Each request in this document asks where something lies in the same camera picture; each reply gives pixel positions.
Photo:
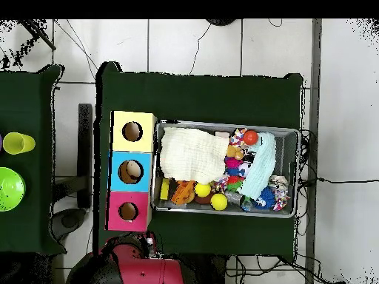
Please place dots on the black tripod leg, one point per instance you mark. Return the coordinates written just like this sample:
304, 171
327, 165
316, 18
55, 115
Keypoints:
41, 35

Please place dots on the brown plush toy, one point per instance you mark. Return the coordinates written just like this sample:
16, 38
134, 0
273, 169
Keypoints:
235, 152

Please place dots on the mint green muslin cloth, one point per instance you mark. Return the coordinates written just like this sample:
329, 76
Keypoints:
262, 165

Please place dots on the orange ball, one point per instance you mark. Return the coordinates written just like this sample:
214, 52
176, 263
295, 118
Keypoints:
250, 138

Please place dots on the metal mesh bin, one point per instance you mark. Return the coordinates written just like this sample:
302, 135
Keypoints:
285, 148

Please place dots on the black round object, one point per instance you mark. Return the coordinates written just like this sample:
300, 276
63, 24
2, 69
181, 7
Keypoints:
220, 22

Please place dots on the black flat panel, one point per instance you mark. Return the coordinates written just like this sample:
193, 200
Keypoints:
85, 148

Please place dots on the yellow-green plastic cup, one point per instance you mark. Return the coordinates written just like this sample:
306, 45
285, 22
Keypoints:
17, 143

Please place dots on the dark green side-table cloth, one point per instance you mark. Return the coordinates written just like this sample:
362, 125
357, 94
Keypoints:
26, 97

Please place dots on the yellow block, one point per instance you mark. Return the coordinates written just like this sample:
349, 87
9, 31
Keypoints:
164, 189

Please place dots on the wooden three-hole box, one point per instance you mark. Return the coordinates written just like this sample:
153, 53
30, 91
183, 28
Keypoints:
118, 180

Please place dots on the cream muslin cloth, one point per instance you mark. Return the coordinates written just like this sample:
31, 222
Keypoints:
192, 153

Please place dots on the dark green table cloth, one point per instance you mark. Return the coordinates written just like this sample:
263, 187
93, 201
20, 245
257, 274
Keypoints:
207, 97

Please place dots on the orange plastic toy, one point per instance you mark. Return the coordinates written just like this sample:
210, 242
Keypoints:
183, 192

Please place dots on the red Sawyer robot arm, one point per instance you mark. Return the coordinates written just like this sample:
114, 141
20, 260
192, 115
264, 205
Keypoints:
148, 272

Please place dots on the plain yellow ball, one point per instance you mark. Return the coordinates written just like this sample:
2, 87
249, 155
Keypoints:
202, 190

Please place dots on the grey round base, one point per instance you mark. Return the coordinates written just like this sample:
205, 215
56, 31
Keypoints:
69, 222

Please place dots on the yellow ball with seam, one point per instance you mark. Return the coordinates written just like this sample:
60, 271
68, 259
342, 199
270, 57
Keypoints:
218, 202

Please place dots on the bright green plastic bowl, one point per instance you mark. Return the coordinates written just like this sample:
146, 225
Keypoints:
10, 189

